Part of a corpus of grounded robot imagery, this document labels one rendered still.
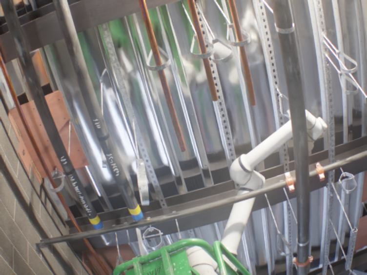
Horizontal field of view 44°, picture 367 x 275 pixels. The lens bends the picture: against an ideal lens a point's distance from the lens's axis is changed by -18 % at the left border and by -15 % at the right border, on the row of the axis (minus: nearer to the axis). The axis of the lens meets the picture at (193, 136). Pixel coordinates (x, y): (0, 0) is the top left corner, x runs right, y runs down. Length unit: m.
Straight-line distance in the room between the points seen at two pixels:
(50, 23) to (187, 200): 1.90
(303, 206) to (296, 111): 0.74
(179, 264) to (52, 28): 1.48
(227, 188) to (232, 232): 0.89
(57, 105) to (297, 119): 1.58
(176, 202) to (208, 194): 0.24
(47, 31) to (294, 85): 1.41
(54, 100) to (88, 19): 0.74
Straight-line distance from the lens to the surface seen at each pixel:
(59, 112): 3.39
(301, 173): 2.88
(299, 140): 2.71
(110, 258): 4.47
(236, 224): 3.14
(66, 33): 2.48
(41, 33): 2.87
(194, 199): 3.98
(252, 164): 3.08
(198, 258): 2.97
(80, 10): 2.80
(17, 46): 2.53
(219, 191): 3.97
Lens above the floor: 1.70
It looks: 51 degrees up
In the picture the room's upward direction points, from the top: 16 degrees counter-clockwise
